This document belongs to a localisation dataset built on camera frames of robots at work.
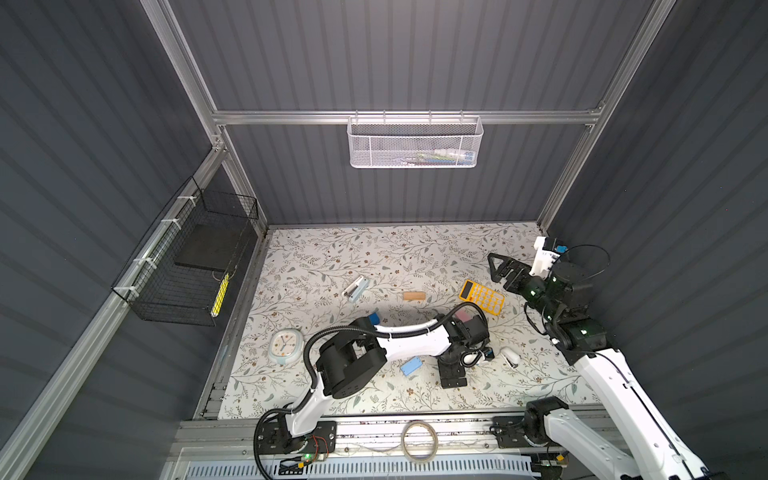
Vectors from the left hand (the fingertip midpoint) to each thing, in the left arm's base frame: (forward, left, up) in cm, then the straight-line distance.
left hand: (453, 366), depth 85 cm
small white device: (+1, -17, +3) cm, 17 cm away
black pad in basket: (+25, +64, +28) cm, 74 cm away
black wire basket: (+17, +70, +27) cm, 77 cm away
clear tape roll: (-18, +12, -1) cm, 21 cm away
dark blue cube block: (+16, +22, +1) cm, 28 cm away
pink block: (+6, 0, +20) cm, 21 cm away
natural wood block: (+24, +8, 0) cm, 26 cm away
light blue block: (+1, +12, 0) cm, 12 cm away
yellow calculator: (+21, -16, +1) cm, 27 cm away
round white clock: (+8, +49, +2) cm, 49 cm away
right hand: (+14, -10, +30) cm, 35 cm away
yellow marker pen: (+8, +57, +26) cm, 64 cm away
